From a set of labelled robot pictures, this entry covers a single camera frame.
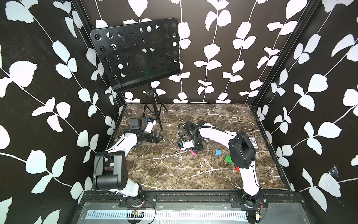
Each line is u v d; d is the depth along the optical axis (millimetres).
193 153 894
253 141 963
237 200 736
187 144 813
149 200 731
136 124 722
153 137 799
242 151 528
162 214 703
